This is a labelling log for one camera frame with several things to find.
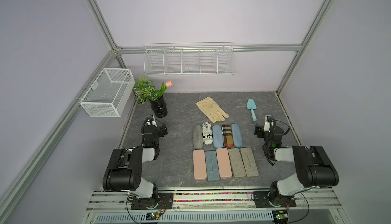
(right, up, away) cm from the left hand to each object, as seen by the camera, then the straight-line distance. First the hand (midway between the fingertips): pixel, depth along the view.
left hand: (156, 124), depth 93 cm
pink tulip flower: (+9, +25, -4) cm, 26 cm away
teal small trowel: (+66, +12, +19) cm, 69 cm away
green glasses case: (+47, -21, -12) cm, 53 cm away
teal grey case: (+34, -22, -12) cm, 42 cm away
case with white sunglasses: (+38, -9, -1) cm, 39 cm away
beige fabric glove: (+36, +9, +16) cm, 40 cm away
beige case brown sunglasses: (+32, -6, +1) cm, 32 cm away
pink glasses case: (+40, -22, -13) cm, 48 cm away
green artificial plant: (-4, +21, -7) cm, 22 cm away
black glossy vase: (0, +10, +7) cm, 12 cm away
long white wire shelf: (+21, +42, +4) cm, 47 cm away
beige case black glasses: (+44, -8, -1) cm, 45 cm away
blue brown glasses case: (+50, -8, +1) cm, 51 cm away
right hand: (+67, +1, +1) cm, 67 cm away
